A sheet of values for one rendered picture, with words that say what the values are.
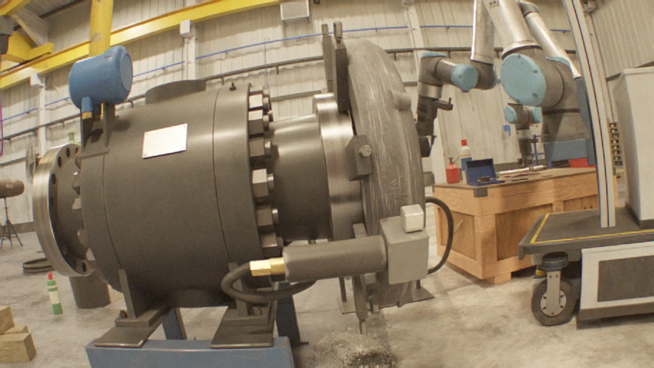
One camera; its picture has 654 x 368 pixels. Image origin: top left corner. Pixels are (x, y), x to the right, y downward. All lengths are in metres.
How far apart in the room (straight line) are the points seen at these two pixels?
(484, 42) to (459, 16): 11.60
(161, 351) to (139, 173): 0.44
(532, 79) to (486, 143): 11.36
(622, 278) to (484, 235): 0.96
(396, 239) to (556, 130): 0.70
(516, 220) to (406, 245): 1.37
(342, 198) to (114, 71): 0.69
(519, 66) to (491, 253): 1.13
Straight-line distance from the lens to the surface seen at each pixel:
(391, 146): 1.02
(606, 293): 1.49
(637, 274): 1.48
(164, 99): 1.35
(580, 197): 2.49
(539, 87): 1.28
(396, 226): 0.99
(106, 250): 1.25
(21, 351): 2.00
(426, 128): 1.66
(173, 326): 1.87
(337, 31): 1.14
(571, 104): 1.47
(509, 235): 2.26
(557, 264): 1.52
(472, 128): 12.54
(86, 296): 2.77
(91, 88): 1.26
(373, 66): 1.12
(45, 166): 1.46
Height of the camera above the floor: 0.61
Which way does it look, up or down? 2 degrees down
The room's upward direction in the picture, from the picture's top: 7 degrees counter-clockwise
